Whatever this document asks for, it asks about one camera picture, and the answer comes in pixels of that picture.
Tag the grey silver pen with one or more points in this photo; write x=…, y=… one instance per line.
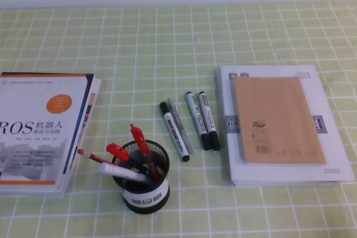
x=180, y=126

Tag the red pen with clip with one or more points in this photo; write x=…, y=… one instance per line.
x=145, y=150

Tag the red capped pen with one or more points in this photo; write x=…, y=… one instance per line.
x=119, y=152

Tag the white marker in holder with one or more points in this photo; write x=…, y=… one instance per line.
x=121, y=172

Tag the black mesh pen holder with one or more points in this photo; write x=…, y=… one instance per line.
x=148, y=198

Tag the white whiteboard marker black cap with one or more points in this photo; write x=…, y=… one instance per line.
x=175, y=132

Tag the white marker black ends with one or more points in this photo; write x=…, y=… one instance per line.
x=198, y=120

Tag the brown kraft notebook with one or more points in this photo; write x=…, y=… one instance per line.
x=276, y=123

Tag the red pencil with eraser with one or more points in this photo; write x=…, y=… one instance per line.
x=94, y=157

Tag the white ROS textbook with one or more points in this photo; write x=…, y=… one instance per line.
x=36, y=126

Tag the book under ROS textbook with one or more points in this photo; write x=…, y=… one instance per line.
x=83, y=126

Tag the large white book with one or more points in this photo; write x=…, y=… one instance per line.
x=337, y=168

